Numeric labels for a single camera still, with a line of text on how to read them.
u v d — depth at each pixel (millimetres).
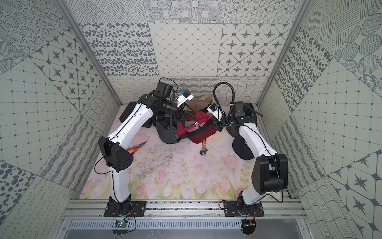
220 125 728
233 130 1136
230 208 732
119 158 581
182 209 753
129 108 1131
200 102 1193
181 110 673
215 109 715
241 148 945
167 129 903
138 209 741
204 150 953
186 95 662
